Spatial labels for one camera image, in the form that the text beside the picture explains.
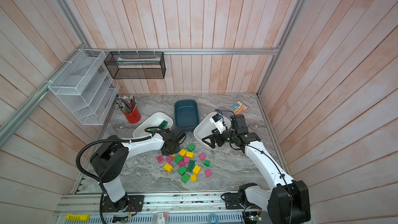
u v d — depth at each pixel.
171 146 0.67
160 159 0.88
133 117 0.98
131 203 0.73
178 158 0.86
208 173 0.82
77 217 0.69
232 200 0.74
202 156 0.88
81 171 0.46
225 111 1.04
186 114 1.08
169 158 0.86
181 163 0.86
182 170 0.82
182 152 0.87
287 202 0.39
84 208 0.72
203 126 1.00
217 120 0.70
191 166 0.85
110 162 0.47
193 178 0.80
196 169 0.82
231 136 0.67
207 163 0.85
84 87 0.73
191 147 0.91
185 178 0.81
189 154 0.88
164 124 1.01
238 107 1.11
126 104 0.96
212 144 0.70
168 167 0.83
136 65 1.02
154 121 1.01
